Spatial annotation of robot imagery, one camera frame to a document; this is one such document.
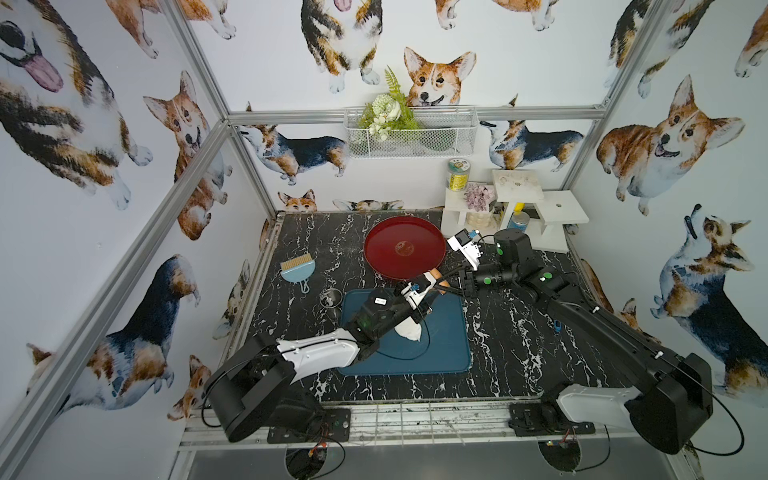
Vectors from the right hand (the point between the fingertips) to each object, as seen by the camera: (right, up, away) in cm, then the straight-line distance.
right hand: (444, 272), depth 71 cm
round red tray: (-9, +4, +39) cm, 41 cm away
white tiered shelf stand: (+26, +24, +27) cm, 45 cm away
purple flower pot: (+14, +21, +26) cm, 36 cm away
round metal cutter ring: (-33, -11, +27) cm, 44 cm away
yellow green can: (+9, +31, +32) cm, 46 cm away
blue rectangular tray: (+2, -24, +17) cm, 29 cm away
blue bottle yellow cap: (+33, +15, +39) cm, 53 cm away
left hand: (-2, -2, +7) cm, 8 cm away
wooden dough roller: (-2, -1, -1) cm, 2 cm away
